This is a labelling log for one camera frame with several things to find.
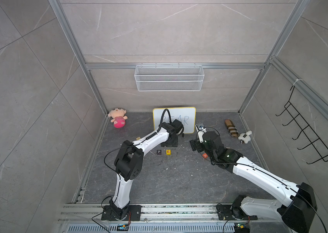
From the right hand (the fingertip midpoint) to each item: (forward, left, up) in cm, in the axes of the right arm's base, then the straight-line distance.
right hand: (200, 135), depth 78 cm
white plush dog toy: (+11, -37, -20) cm, 43 cm away
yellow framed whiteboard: (+22, +5, -7) cm, 23 cm away
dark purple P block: (+1, +24, -21) cm, 32 cm away
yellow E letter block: (+1, +18, -21) cm, 28 cm away
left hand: (+4, +15, -14) cm, 20 cm away
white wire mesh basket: (+44, +16, +8) cm, 48 cm away
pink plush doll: (+30, +56, -15) cm, 65 cm away
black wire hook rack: (-17, -48, +10) cm, 52 cm away
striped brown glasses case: (+20, -30, -21) cm, 42 cm away
